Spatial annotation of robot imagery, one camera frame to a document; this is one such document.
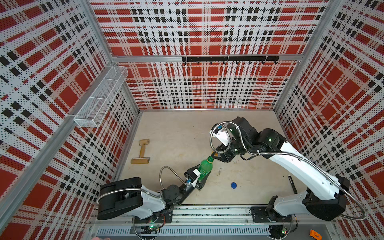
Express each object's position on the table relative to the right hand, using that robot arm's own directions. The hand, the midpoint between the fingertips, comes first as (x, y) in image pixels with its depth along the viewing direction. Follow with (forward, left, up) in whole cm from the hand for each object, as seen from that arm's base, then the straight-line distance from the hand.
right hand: (218, 154), depth 64 cm
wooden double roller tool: (+12, +47, -30) cm, 57 cm away
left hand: (0, +4, -12) cm, 13 cm away
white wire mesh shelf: (+33, +75, -7) cm, 82 cm away
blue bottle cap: (-4, -11, -29) cm, 31 cm away
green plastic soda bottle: (-3, +6, -6) cm, 9 cm away
